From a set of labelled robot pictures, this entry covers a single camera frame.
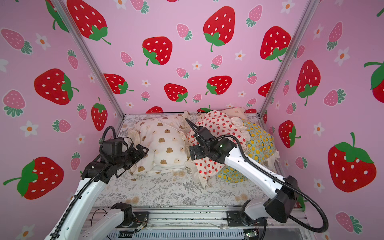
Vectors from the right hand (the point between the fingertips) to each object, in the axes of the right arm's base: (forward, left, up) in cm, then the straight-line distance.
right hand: (194, 151), depth 75 cm
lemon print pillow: (+8, -36, -4) cm, 37 cm away
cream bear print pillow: (+44, -26, -12) cm, 53 cm away
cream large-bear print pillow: (+13, +20, -10) cm, 26 cm away
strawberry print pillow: (+18, -14, +3) cm, 23 cm away
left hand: (-2, +26, 0) cm, 26 cm away
